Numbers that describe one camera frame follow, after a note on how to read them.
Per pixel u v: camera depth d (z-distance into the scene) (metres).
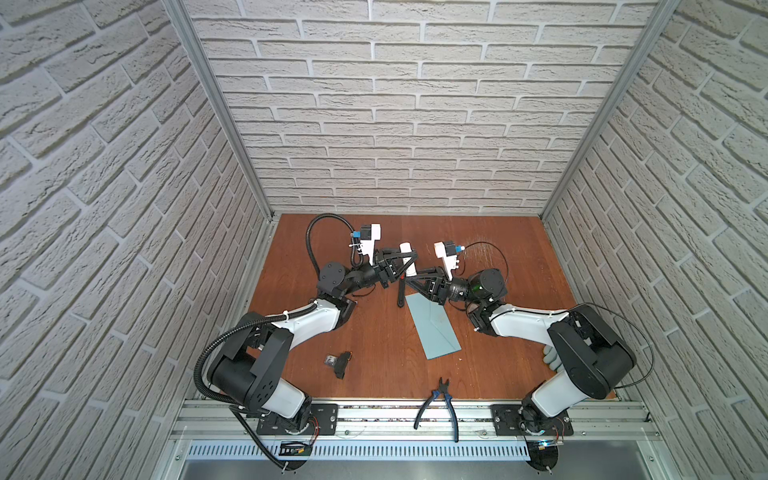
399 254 0.67
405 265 0.68
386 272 0.65
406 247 0.67
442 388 0.78
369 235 0.64
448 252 0.67
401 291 0.98
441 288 0.66
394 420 0.76
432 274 0.70
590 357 0.45
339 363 0.81
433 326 0.90
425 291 0.69
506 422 0.73
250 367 0.44
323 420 0.73
